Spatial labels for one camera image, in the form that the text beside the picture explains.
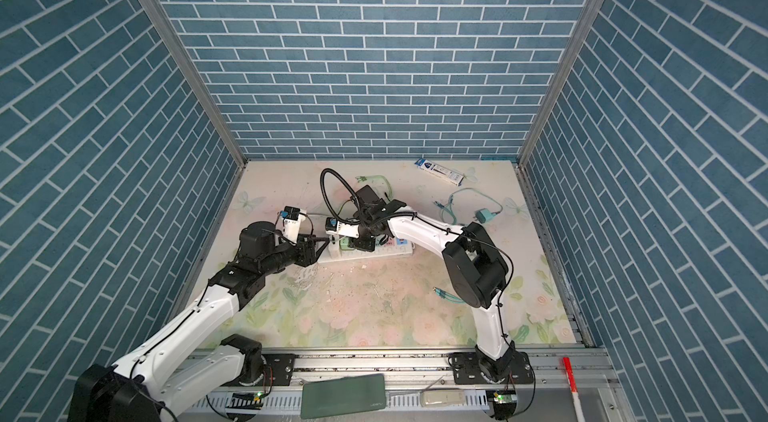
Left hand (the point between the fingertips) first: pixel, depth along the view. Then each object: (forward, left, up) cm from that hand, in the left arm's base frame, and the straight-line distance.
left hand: (323, 239), depth 80 cm
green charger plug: (+2, -5, -7) cm, 9 cm away
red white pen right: (-34, -62, -13) cm, 72 cm away
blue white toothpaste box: (+37, -38, -13) cm, 55 cm away
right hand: (+6, -6, -7) cm, 11 cm away
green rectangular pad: (-34, -7, -14) cm, 37 cm away
